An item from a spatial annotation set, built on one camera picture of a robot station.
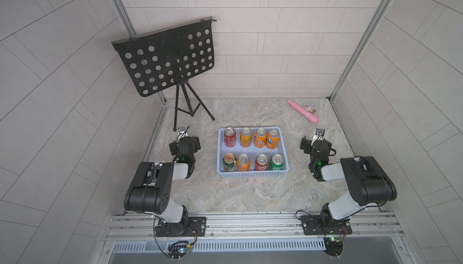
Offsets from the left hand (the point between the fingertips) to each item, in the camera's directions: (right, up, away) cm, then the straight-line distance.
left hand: (187, 135), depth 94 cm
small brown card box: (+71, +15, +17) cm, 75 cm away
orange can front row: (+30, -11, -15) cm, 35 cm away
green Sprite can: (+44, -10, -15) cm, 48 cm away
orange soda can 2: (+38, -1, -5) cm, 38 cm away
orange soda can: (+31, 0, -5) cm, 31 cm away
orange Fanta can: (+44, -1, -6) cm, 44 cm away
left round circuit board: (+4, -40, -26) cm, 48 cm away
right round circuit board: (+64, -39, -26) cm, 79 cm away
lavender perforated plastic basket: (+34, -9, +2) cm, 35 cm away
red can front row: (+38, -10, -15) cm, 42 cm away
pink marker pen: (+70, +9, +10) cm, 71 cm away
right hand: (+67, 0, 0) cm, 67 cm away
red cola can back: (+23, 0, -5) cm, 23 cm away
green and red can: (+23, -10, -15) cm, 29 cm away
